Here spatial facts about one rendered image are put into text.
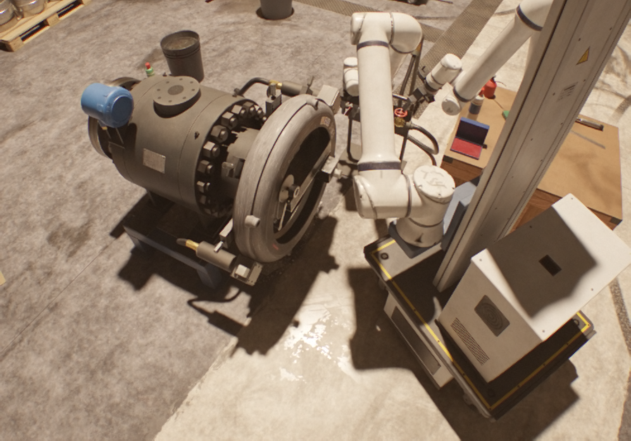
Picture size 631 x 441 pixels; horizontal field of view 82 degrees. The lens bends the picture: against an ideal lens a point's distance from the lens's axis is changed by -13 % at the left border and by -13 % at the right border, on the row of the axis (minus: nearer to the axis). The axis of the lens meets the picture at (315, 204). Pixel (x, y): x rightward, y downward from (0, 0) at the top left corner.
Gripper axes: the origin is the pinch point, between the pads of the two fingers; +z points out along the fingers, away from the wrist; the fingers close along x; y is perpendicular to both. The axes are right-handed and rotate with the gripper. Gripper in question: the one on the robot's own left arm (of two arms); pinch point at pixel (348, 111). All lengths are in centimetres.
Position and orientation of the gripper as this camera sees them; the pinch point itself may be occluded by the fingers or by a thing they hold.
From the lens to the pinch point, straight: 237.4
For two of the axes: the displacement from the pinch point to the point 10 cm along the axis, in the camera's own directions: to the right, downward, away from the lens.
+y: 4.4, -7.0, 5.6
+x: -9.0, -3.5, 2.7
